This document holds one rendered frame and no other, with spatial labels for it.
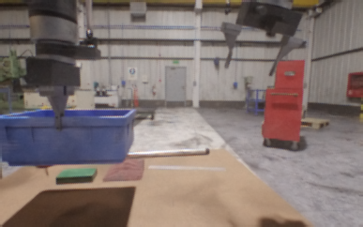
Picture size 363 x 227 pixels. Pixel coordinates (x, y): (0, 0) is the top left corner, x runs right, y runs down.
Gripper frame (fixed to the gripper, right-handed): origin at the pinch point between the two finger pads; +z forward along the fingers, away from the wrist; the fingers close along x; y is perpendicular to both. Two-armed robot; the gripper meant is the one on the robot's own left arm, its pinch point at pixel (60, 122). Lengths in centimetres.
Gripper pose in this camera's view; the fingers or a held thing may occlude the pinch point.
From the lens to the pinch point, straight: 49.9
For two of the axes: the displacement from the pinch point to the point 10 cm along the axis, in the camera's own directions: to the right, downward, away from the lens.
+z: -0.1, 9.9, 1.2
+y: -9.9, 0.0, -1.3
